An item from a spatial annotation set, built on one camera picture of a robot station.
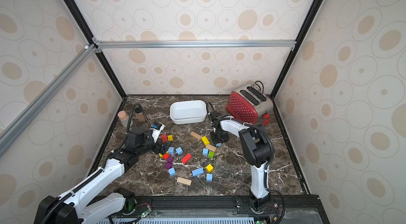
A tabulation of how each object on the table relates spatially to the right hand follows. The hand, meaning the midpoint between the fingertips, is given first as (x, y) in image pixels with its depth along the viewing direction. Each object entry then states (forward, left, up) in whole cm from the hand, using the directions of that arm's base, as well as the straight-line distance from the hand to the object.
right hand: (223, 141), depth 97 cm
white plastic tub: (+21, +24, +2) cm, 32 cm away
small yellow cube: (-18, +8, +3) cm, 20 cm away
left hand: (-8, +29, +16) cm, 34 cm away
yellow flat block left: (0, +33, +2) cm, 33 cm away
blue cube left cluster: (-9, +25, +4) cm, 27 cm away
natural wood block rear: (+2, +17, +2) cm, 17 cm away
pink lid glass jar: (+7, +61, +13) cm, 62 cm away
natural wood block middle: (-6, +7, +4) cm, 10 cm away
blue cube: (-4, +3, +4) cm, 6 cm away
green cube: (-11, +7, +3) cm, 13 cm away
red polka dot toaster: (+14, -15, +19) cm, 28 cm away
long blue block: (-20, +14, +2) cm, 24 cm away
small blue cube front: (-22, +8, +2) cm, 24 cm away
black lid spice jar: (+11, +53, +10) cm, 55 cm away
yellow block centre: (-1, +11, +2) cm, 11 cm away
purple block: (-17, +30, +3) cm, 34 cm away
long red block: (-13, +21, +2) cm, 25 cm away
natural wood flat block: (-25, +21, +1) cm, 32 cm away
